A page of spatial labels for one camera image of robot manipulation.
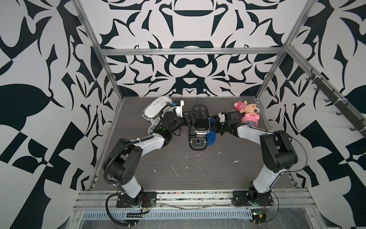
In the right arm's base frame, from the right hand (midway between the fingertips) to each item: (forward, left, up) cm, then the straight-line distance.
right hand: (206, 123), depth 94 cm
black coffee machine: (-15, +7, +13) cm, 21 cm away
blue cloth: (-6, -3, -5) cm, 8 cm away
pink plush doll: (+16, -30, -2) cm, 34 cm away
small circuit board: (-49, -21, -9) cm, 54 cm away
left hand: (-1, +9, +15) cm, 18 cm away
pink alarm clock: (+3, -30, -1) cm, 31 cm away
